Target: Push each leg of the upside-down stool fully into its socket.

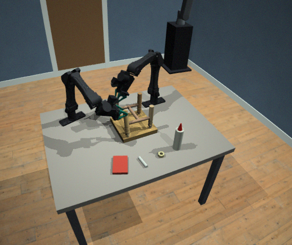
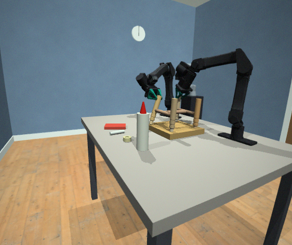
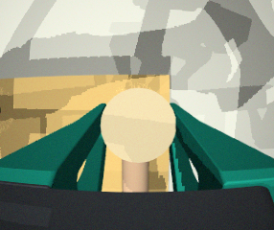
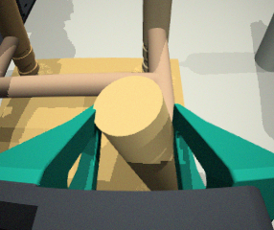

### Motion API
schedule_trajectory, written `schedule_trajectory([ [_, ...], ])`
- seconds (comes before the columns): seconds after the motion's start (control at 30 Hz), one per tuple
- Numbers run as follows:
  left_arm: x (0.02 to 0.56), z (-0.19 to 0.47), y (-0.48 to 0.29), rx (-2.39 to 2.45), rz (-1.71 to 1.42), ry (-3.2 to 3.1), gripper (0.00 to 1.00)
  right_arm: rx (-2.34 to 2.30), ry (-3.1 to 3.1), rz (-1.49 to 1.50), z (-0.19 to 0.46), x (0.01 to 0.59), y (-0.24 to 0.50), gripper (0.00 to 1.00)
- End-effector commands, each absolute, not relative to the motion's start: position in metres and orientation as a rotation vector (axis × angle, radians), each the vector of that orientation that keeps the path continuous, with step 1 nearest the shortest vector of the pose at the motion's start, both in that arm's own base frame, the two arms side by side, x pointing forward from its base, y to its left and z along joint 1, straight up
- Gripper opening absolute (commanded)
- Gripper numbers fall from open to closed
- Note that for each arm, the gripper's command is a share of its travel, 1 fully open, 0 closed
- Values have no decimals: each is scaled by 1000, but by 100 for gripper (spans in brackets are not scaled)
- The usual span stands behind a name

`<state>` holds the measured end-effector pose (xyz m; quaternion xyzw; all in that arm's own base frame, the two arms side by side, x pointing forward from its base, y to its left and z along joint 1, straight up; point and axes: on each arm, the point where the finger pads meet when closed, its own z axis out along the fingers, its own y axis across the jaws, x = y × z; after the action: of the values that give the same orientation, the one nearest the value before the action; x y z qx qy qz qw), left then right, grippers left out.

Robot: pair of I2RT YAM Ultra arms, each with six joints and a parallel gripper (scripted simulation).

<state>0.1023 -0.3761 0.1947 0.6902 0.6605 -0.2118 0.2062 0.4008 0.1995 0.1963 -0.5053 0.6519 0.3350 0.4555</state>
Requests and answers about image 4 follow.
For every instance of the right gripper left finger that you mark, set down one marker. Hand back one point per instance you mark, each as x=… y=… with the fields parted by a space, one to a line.
x=46 y=159

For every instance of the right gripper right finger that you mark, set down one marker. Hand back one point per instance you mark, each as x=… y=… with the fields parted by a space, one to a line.
x=227 y=159

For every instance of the yellow flat stool seat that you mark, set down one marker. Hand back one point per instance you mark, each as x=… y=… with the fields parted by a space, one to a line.
x=22 y=119

